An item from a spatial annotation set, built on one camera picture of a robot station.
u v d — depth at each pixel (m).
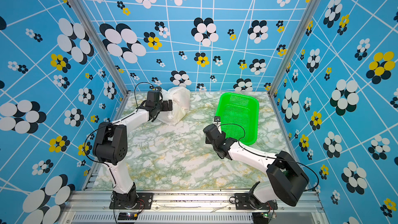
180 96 1.03
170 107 0.91
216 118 0.75
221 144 0.64
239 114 1.08
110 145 0.51
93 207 0.74
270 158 0.46
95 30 0.86
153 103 0.77
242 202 0.72
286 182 0.42
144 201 0.72
